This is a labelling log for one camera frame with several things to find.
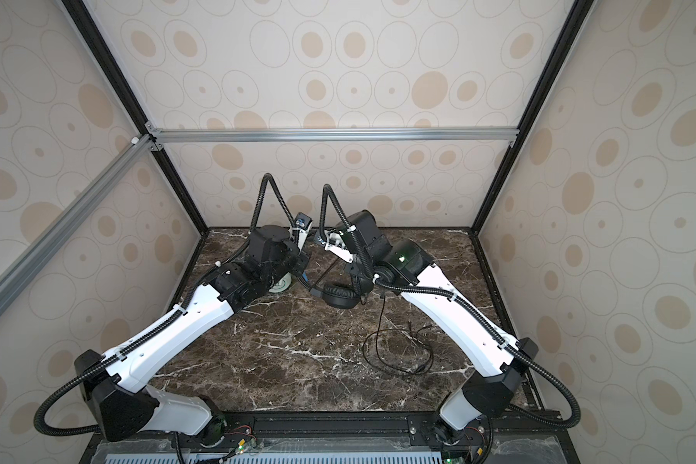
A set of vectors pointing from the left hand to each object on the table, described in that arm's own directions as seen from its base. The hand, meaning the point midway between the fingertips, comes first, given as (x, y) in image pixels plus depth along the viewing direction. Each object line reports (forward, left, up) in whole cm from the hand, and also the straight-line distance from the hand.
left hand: (310, 239), depth 72 cm
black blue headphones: (-13, -6, -6) cm, 15 cm away
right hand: (-2, -13, +1) cm, 13 cm away
